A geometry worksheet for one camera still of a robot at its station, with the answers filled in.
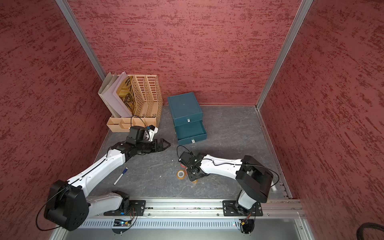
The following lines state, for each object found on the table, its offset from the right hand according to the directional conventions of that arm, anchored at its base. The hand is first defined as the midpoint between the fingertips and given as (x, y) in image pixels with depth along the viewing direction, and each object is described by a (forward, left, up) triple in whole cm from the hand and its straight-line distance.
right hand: (196, 177), depth 84 cm
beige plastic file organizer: (+59, +36, +15) cm, 71 cm away
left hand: (+12, +18, +13) cm, 25 cm away
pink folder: (+41, +49, +18) cm, 66 cm away
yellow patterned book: (+52, +47, +22) cm, 73 cm away
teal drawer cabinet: (+30, +4, +17) cm, 35 cm away
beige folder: (+55, +56, +30) cm, 84 cm away
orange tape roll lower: (-4, 0, +7) cm, 8 cm away
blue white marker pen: (+2, +43, +1) cm, 43 cm away
